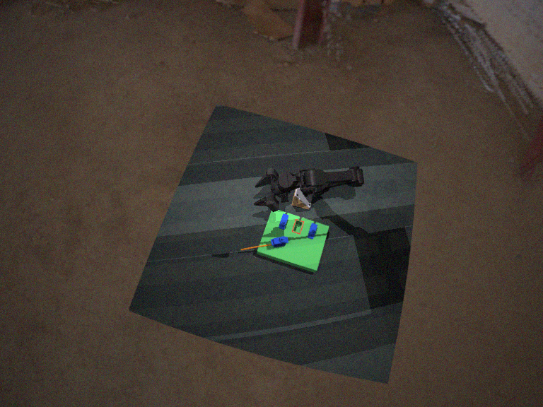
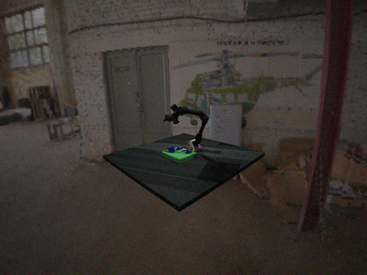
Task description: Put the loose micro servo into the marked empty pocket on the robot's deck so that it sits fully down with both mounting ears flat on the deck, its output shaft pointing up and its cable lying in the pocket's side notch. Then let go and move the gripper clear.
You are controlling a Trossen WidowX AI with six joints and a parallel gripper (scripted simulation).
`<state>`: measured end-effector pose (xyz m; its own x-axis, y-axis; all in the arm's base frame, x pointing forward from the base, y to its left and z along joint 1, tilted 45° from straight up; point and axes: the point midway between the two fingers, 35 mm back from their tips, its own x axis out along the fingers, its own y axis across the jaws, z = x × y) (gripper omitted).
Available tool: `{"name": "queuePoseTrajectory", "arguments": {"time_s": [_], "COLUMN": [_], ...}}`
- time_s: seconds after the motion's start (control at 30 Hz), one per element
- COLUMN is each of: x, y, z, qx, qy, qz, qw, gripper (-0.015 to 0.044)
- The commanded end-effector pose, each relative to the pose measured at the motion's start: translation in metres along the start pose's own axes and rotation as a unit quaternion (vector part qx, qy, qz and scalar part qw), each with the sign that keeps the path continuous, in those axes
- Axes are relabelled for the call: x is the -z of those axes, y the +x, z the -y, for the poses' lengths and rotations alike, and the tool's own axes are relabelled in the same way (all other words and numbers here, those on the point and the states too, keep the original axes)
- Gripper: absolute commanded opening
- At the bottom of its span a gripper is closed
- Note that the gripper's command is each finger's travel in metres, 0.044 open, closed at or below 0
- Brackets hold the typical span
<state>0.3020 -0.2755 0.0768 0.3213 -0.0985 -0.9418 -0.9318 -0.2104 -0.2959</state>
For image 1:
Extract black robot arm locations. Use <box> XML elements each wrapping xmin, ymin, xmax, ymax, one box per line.
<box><xmin>279</xmin><ymin>166</ymin><xmax>364</xmax><ymax>197</ymax></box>

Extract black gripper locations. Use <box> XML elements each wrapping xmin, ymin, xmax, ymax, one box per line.
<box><xmin>254</xmin><ymin>168</ymin><xmax>290</xmax><ymax>212</ymax></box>

